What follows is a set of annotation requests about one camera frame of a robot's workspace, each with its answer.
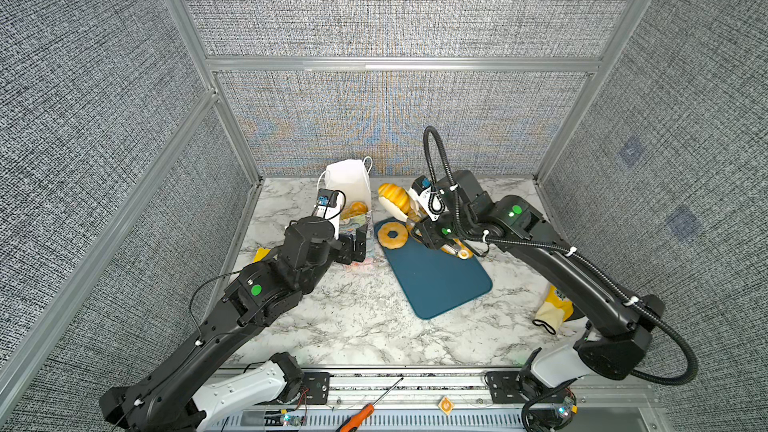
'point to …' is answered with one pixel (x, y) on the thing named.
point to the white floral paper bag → (352, 178)
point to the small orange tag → (446, 405)
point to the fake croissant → (457, 249)
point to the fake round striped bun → (396, 194)
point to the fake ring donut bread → (389, 242)
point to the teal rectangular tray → (437, 282)
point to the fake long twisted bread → (355, 209)
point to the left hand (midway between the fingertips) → (348, 222)
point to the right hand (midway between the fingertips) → (420, 223)
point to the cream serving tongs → (397, 212)
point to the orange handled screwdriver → (353, 423)
